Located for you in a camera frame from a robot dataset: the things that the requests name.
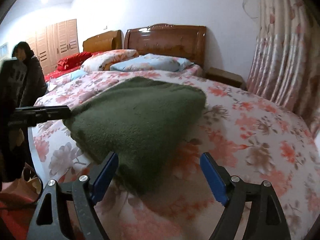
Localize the green and white knit sweater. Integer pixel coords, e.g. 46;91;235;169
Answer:
63;77;206;194

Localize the person in dark jacket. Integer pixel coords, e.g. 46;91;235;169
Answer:
12;41;48;107

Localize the pink floral quilt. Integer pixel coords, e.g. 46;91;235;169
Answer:
36;70;319;239

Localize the blue pink folded blanket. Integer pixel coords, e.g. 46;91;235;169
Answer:
70;69;87;81

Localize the red bedding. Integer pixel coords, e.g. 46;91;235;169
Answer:
44;51;101;82

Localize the wooden louvered wardrobe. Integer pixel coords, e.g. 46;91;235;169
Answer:
27;19;79;75

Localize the light wooden headboard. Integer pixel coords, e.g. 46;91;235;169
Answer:
82;30;122;53

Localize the wooden nightstand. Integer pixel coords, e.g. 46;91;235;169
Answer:
205;67;247;91

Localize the light blue floral pillow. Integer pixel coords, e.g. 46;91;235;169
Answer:
110;53;194;72

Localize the pink floral curtain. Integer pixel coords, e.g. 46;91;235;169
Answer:
247;0;319;137

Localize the dark wooden headboard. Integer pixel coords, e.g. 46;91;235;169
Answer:
124;23;207;67

